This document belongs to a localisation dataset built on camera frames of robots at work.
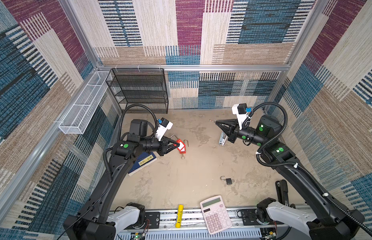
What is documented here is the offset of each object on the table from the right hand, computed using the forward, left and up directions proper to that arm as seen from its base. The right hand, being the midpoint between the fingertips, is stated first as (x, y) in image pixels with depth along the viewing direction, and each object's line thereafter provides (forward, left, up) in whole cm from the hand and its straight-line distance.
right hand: (217, 124), depth 63 cm
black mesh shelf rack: (+49, +50, -16) cm, 72 cm away
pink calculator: (-27, 0, -36) cm, 45 cm away
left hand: (-3, +17, -8) cm, 19 cm away
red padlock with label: (-4, +15, -11) cm, 19 cm away
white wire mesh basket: (+21, +79, -19) cm, 84 cm away
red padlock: (+15, +13, -37) cm, 42 cm away
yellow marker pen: (-28, +18, -35) cm, 48 cm away
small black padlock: (-11, -10, -37) cm, 40 cm away
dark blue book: (+3, +40, -36) cm, 54 cm away
